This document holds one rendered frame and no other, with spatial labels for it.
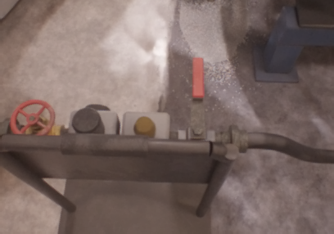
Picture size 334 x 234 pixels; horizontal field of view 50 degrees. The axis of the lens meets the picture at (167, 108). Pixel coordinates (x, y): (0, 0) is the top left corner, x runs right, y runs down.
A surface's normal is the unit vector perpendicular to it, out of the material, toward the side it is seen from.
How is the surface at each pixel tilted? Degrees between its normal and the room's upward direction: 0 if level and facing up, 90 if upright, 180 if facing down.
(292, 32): 90
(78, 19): 0
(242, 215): 0
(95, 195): 0
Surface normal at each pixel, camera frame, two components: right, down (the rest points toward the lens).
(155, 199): 0.00, -0.43
